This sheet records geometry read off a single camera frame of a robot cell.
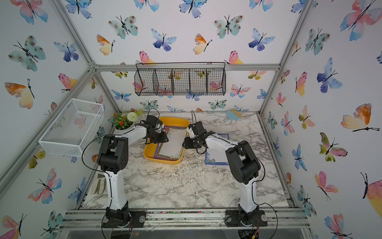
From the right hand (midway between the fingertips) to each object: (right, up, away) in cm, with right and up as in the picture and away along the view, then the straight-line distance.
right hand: (185, 143), depth 93 cm
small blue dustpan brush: (+36, +20, +26) cm, 48 cm away
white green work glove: (-47, -23, -9) cm, 53 cm away
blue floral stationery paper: (+20, -9, +2) cm, 22 cm away
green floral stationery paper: (-9, -5, +8) cm, 13 cm away
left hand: (-13, +2, +9) cm, 16 cm away
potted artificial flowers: (-39, +13, +3) cm, 41 cm away
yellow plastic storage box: (-23, -4, +5) cm, 24 cm away
